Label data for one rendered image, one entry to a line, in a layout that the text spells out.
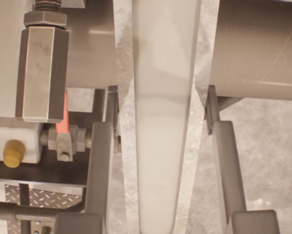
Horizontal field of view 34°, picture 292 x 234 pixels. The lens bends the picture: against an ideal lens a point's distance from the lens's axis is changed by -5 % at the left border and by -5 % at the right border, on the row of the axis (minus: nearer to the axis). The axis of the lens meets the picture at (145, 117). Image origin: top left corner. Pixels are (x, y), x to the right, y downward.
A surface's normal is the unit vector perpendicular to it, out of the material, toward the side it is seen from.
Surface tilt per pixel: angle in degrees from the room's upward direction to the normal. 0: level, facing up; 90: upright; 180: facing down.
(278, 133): 0
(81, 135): 60
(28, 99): 41
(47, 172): 90
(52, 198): 0
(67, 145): 0
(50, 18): 50
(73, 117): 90
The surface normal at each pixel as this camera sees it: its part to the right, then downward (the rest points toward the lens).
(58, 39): 0.89, 0.04
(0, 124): 0.07, -0.77
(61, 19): 0.57, 0.00
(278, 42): 0.05, 0.05
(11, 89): 0.04, 0.29
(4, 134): 0.00, 0.63
